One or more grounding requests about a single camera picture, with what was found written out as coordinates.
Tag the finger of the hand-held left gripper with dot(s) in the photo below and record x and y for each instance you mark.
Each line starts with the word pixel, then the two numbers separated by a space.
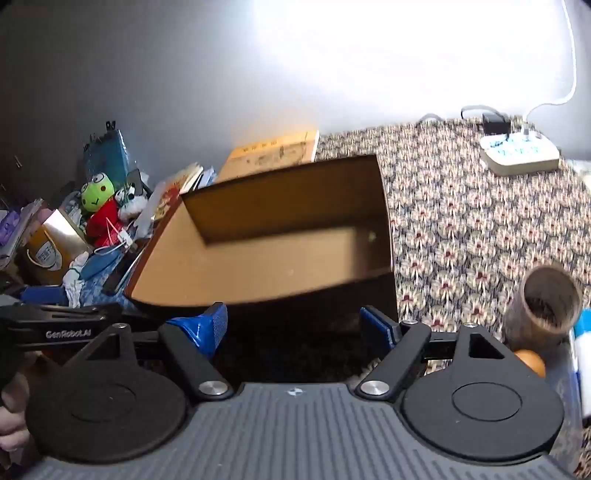
pixel 83 310

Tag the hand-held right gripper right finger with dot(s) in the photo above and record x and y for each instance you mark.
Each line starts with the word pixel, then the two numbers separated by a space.
pixel 376 325

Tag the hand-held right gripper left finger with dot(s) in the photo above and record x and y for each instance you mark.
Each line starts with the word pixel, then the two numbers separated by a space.
pixel 207 323

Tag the brown cardboard box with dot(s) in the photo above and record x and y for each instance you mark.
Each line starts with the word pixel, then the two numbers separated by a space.
pixel 277 258

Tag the orange ball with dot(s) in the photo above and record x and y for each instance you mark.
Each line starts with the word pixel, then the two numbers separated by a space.
pixel 533 362

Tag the person's left hand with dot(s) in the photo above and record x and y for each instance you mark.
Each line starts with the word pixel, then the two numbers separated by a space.
pixel 11 429

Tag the white crumpled tissue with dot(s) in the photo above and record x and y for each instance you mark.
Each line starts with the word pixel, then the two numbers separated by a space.
pixel 74 286

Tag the blue patterned cloth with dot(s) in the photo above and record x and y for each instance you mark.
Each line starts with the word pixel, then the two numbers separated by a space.
pixel 99 288

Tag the blue flat pouch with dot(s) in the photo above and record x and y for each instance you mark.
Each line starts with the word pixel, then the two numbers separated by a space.
pixel 99 265

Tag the black phone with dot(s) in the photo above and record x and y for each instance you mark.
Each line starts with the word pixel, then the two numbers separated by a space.
pixel 117 274

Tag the gold paper bag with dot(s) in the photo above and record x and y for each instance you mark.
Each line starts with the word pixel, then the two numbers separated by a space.
pixel 51 249

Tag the purple pack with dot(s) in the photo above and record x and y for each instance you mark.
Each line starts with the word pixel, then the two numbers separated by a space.
pixel 11 228

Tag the white plush toy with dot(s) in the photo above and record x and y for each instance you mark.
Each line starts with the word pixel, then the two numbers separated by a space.
pixel 129 207

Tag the green frog plush toy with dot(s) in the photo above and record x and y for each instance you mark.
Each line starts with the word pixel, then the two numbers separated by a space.
pixel 99 194

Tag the yellow flat cardboard box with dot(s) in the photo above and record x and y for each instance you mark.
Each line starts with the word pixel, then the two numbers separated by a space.
pixel 272 152

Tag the blue white bottle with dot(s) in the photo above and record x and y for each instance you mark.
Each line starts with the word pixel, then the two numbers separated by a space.
pixel 582 341

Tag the white power strip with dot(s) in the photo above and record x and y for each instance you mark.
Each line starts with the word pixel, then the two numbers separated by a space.
pixel 519 154

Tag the black charger adapter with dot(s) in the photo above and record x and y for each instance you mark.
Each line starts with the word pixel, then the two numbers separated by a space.
pixel 496 124

